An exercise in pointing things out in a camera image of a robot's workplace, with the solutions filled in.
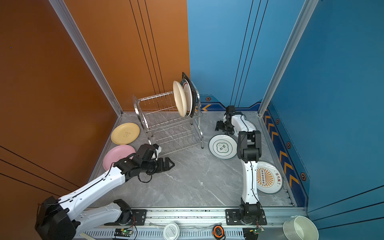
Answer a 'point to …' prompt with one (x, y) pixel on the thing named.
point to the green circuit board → (121, 232)
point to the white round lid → (171, 231)
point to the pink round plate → (117, 152)
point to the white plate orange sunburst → (269, 178)
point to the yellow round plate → (125, 133)
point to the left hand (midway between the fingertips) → (169, 165)
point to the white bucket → (300, 228)
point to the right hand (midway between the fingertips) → (219, 130)
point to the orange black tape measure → (218, 232)
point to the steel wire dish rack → (164, 125)
